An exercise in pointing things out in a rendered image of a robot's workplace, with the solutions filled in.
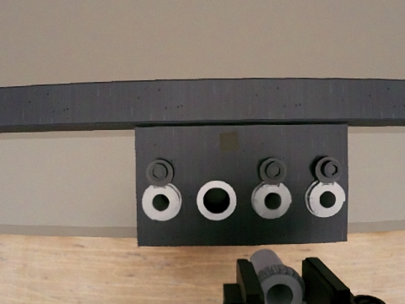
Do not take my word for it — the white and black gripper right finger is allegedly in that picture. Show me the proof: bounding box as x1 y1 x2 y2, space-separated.
301 257 386 304

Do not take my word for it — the grey flanged bushing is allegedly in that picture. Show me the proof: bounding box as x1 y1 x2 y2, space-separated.
249 249 306 304

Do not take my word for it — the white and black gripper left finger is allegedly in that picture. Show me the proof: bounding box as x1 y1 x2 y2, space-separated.
223 259 265 304

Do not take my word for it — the long black flat bar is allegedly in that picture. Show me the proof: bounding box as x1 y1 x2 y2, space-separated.
0 78 405 133

